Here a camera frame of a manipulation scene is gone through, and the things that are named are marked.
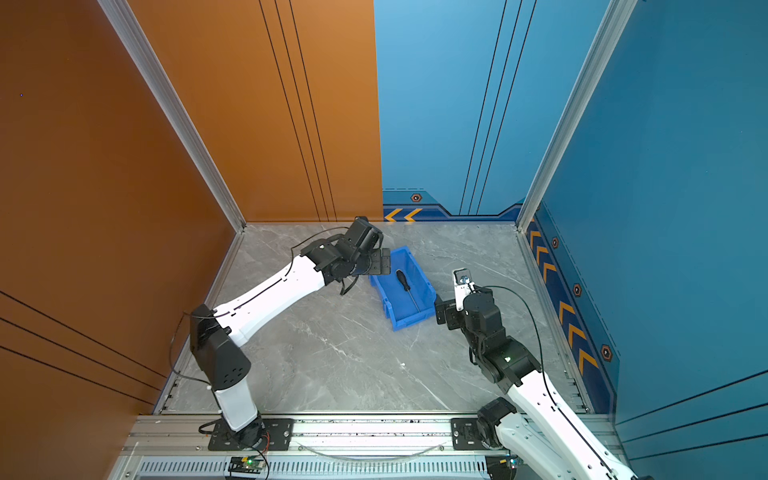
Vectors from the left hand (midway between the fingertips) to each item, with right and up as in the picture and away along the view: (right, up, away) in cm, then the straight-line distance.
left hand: (379, 256), depth 82 cm
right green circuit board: (+30, -50, -11) cm, 60 cm away
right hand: (+19, -9, -6) cm, 22 cm away
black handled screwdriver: (+8, -10, +18) cm, 22 cm away
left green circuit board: (-31, -50, -11) cm, 60 cm away
